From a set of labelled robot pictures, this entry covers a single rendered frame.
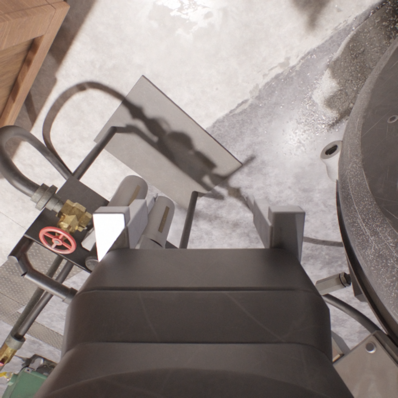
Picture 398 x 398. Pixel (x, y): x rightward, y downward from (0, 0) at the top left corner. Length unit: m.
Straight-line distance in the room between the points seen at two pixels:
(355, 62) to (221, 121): 0.39
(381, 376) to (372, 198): 0.16
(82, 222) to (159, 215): 0.20
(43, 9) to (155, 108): 0.37
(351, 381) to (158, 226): 0.53
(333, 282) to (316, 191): 0.64
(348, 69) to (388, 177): 0.59
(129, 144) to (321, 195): 0.69
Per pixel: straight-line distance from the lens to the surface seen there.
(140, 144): 1.00
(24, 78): 0.94
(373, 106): 0.45
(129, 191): 0.72
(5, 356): 1.26
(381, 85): 0.48
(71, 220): 0.62
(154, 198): 0.16
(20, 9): 0.75
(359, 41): 0.89
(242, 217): 1.14
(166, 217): 0.74
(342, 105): 0.93
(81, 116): 1.04
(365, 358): 0.30
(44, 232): 0.61
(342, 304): 1.07
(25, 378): 3.13
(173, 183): 1.06
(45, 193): 0.63
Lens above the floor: 0.83
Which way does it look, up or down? 50 degrees down
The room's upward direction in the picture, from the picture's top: 169 degrees counter-clockwise
